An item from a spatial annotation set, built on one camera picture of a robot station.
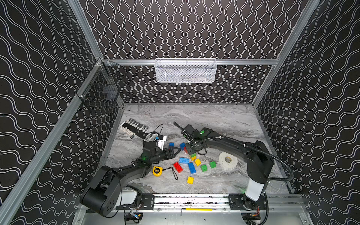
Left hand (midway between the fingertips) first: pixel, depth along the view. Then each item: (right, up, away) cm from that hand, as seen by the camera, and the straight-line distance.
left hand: (180, 152), depth 82 cm
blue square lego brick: (+1, +2, +10) cm, 10 cm away
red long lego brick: (-2, -10, +4) cm, 11 cm away
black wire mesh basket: (-52, +38, +10) cm, 65 cm away
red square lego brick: (+3, +2, -4) cm, 5 cm away
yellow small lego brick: (+11, -8, +6) cm, 15 cm away
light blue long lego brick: (+2, -7, +6) cm, 9 cm away
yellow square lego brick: (+8, -5, +6) cm, 12 cm away
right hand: (+6, +1, +5) cm, 8 cm away
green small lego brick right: (+20, -9, +6) cm, 23 cm away
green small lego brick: (+15, -11, +4) cm, 19 cm away
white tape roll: (+26, -6, +8) cm, 28 cm away
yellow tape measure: (-14, -12, +2) cm, 19 cm away
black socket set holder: (-36, +13, +23) cm, 45 cm away
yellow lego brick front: (+6, -16, -2) cm, 17 cm away
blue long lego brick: (+7, -11, +4) cm, 13 cm away
